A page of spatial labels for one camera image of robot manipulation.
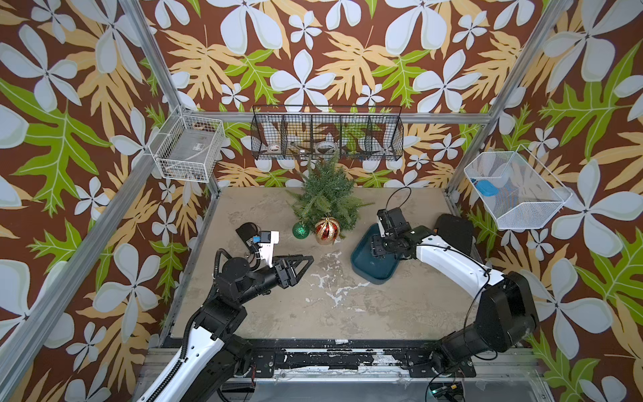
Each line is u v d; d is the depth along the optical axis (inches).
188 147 33.8
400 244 24.4
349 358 29.8
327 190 30.4
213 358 24.2
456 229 38.8
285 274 22.6
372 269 37.1
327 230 27.4
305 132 38.7
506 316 17.1
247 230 41.9
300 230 30.9
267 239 23.7
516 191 32.4
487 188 33.9
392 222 26.7
